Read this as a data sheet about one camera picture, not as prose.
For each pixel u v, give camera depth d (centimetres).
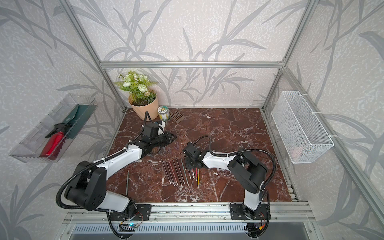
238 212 73
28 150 58
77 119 67
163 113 108
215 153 59
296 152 71
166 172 87
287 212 75
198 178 85
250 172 47
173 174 86
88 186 43
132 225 70
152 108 101
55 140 60
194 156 70
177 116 112
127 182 84
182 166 89
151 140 69
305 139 60
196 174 86
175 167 89
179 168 89
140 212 73
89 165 45
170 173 87
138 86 95
